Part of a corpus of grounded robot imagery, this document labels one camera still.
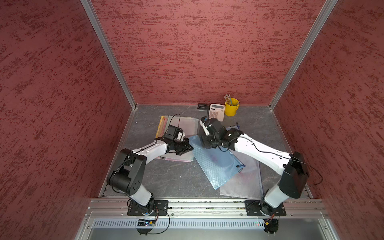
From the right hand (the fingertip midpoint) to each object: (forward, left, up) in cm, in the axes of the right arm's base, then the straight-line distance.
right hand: (204, 140), depth 82 cm
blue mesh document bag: (-9, -9, -13) cm, 18 cm away
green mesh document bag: (+25, +9, -19) cm, 32 cm away
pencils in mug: (+35, -19, -1) cm, 40 cm away
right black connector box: (-39, -31, -17) cm, 53 cm away
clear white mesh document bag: (-19, -24, -17) cm, 36 cm away
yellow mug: (+32, -22, -10) cm, 40 cm away
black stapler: (+39, -2, -13) cm, 41 cm away
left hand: (-2, +6, -8) cm, 11 cm away
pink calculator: (+33, -12, -13) cm, 38 cm away
